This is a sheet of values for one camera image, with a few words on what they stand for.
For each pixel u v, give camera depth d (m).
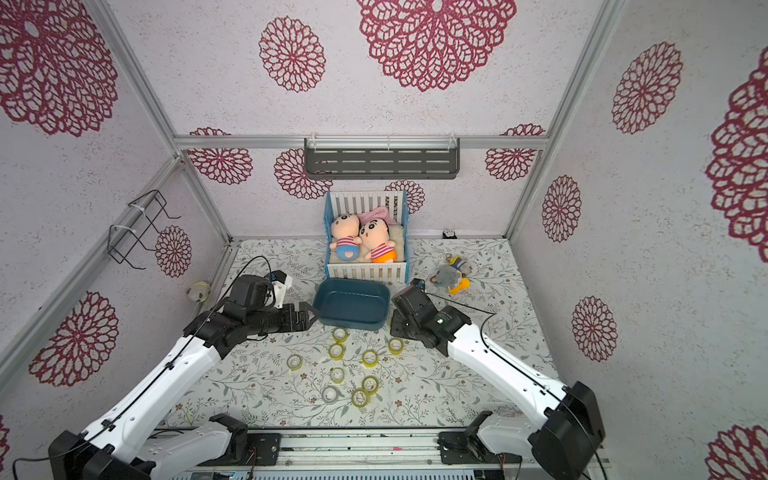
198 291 1.03
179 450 0.52
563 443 0.37
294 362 0.88
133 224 0.76
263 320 0.63
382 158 0.92
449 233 1.24
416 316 0.58
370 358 0.90
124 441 0.39
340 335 0.95
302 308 0.68
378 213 1.13
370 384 0.84
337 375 0.86
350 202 1.09
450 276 1.02
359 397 0.81
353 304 1.02
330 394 0.83
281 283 0.70
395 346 0.90
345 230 1.06
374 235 1.03
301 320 0.67
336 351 0.90
